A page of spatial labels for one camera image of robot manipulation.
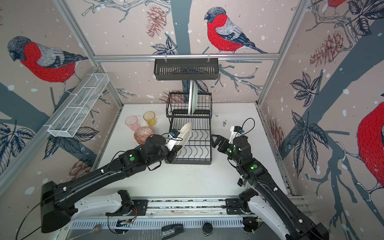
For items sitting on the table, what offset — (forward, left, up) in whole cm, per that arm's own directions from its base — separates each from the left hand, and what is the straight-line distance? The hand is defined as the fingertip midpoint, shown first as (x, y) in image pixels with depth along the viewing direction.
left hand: (180, 146), depth 71 cm
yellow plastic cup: (+32, +25, -17) cm, 44 cm away
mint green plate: (+24, -7, +11) cm, 27 cm away
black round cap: (-31, -12, -13) cm, 36 cm away
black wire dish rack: (+9, -9, -22) cm, 25 cm away
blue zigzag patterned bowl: (+19, +28, -17) cm, 38 cm away
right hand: (+5, -17, -2) cm, 18 cm away
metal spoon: (-31, +39, -22) cm, 54 cm away
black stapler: (-31, +4, -21) cm, 38 cm away
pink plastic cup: (+29, +38, -19) cm, 51 cm away
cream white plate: (+4, -2, +5) cm, 7 cm away
